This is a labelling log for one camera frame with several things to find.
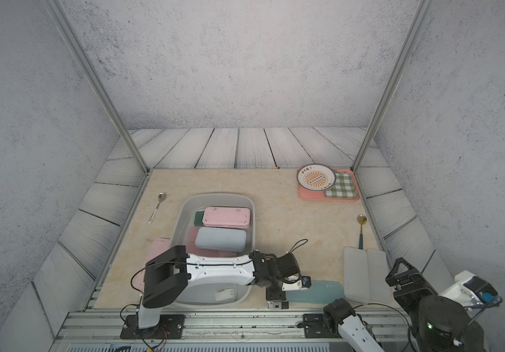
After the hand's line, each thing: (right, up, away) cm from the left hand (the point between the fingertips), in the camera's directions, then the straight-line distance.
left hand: (288, 295), depth 77 cm
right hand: (+24, +19, -27) cm, 41 cm away
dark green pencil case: (-37, +24, +21) cm, 49 cm away
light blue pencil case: (-25, +16, +13) cm, 33 cm away
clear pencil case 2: (+33, +2, +2) cm, 33 cm away
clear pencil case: (-27, -1, +2) cm, 27 cm away
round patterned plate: (+19, +42, +38) cm, 60 cm away
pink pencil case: (-23, +25, +18) cm, 38 cm away
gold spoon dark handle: (+36, +23, +21) cm, 48 cm away
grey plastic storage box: (-42, +29, +19) cm, 54 cm away
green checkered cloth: (+32, +37, +34) cm, 60 cm away
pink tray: (+13, +34, +34) cm, 49 cm away
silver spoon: (-58, +32, +31) cm, 73 cm away
